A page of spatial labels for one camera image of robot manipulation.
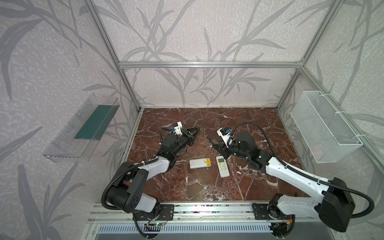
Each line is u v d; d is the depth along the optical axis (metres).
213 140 0.75
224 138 0.67
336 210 0.41
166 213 0.72
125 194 0.43
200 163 0.89
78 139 0.64
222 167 0.89
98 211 0.75
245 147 0.58
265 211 0.74
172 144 0.65
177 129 0.79
